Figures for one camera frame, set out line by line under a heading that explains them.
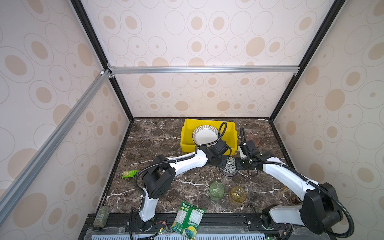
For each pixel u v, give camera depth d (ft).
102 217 2.38
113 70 2.96
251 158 2.02
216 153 2.21
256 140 3.28
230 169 2.89
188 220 2.39
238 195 2.69
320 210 1.36
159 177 1.58
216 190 2.73
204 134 3.54
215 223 2.45
